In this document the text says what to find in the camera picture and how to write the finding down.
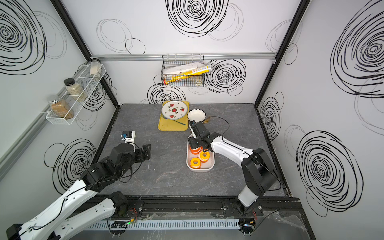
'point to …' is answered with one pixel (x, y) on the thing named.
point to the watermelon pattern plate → (174, 109)
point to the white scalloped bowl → (197, 115)
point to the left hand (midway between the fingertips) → (143, 146)
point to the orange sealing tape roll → (196, 151)
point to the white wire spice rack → (74, 100)
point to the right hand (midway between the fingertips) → (195, 139)
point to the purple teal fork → (169, 119)
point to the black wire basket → (195, 80)
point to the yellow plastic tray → (165, 124)
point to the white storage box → (208, 166)
